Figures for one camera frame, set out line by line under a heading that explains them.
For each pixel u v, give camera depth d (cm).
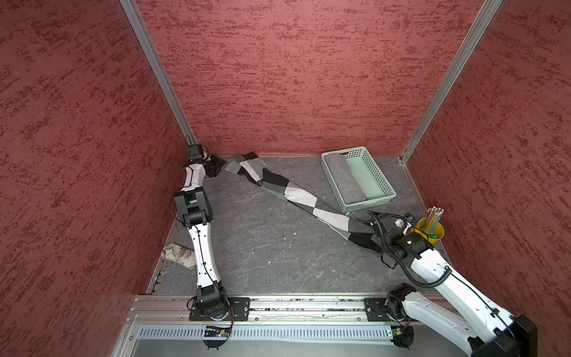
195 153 92
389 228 61
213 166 103
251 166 115
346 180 101
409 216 69
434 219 80
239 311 75
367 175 112
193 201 73
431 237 81
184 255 83
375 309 74
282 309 76
